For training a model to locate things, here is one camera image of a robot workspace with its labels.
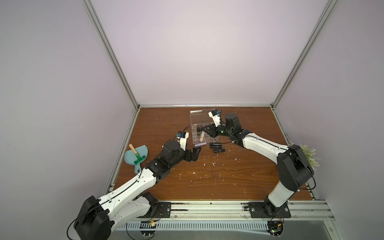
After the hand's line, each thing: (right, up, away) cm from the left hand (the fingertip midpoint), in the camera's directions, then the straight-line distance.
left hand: (196, 146), depth 77 cm
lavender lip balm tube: (+3, -3, +20) cm, 21 cm away
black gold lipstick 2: (+13, -4, +19) cm, 23 cm away
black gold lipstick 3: (+1, +7, +22) cm, 23 cm away
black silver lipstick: (+14, -6, +16) cm, 22 cm away
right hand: (+5, +11, +6) cm, 14 cm away
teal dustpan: (-42, -10, +16) cm, 46 cm away
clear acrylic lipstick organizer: (+3, +14, +25) cm, 29 cm away
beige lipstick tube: (+4, +5, +8) cm, 10 cm away
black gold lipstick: (+13, -2, +20) cm, 24 cm away
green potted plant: (+59, -3, -1) cm, 59 cm away
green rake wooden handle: (-36, -10, +14) cm, 39 cm away
